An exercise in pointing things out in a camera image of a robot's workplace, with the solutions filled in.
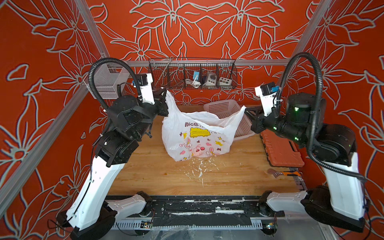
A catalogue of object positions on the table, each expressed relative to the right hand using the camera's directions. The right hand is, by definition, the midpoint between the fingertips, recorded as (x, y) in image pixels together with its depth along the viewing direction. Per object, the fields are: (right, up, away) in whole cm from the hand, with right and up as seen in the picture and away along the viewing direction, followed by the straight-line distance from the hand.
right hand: (241, 108), depth 50 cm
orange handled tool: (+32, -35, +33) cm, 58 cm away
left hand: (-27, +8, +1) cm, 28 cm away
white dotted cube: (+4, +19, +43) cm, 47 cm away
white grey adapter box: (-4, +22, +41) cm, 47 cm away
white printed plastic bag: (-15, -11, +21) cm, 28 cm away
